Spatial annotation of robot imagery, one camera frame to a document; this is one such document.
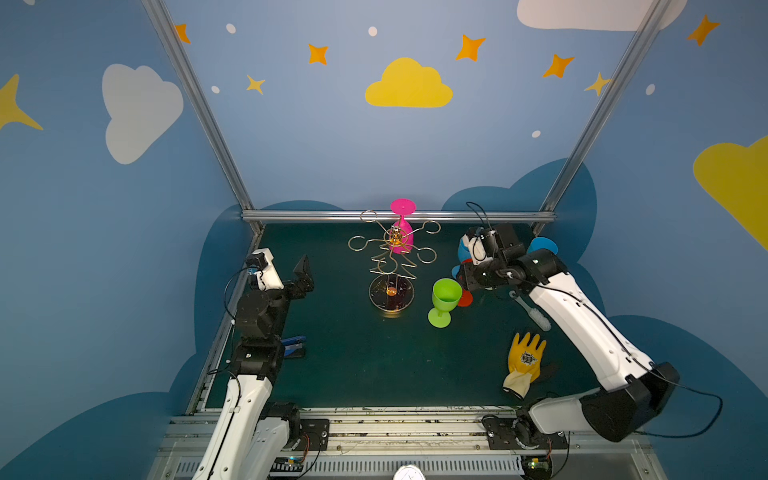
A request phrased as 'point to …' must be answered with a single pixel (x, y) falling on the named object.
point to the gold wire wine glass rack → (391, 289)
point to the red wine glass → (466, 299)
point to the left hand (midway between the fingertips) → (287, 258)
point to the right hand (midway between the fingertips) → (466, 271)
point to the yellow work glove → (524, 364)
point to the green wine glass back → (445, 294)
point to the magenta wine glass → (401, 238)
